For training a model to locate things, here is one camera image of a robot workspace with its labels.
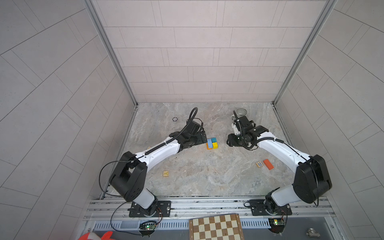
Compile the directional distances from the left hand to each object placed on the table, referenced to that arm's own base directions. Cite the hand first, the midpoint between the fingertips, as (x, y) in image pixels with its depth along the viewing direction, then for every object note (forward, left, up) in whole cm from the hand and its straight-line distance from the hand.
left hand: (205, 137), depth 86 cm
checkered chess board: (-42, -8, -6) cm, 43 cm away
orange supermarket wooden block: (0, -2, -8) cm, 8 cm away
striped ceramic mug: (+26, -27, -8) cm, 38 cm away
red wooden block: (-14, -35, -7) cm, 39 cm away
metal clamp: (-43, -46, -7) cm, 64 cm away
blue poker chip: (+21, +21, -11) cm, 32 cm away
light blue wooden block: (-1, -3, -8) cm, 8 cm away
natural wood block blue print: (-13, -31, -9) cm, 35 cm away
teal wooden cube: (+4, -6, -10) cm, 12 cm away
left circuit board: (-42, +25, -6) cm, 49 cm away
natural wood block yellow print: (-18, +21, -8) cm, 29 cm away
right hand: (-2, -14, -1) cm, 14 cm away
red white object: (-45, +47, -2) cm, 65 cm away
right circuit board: (-41, -33, -10) cm, 53 cm away
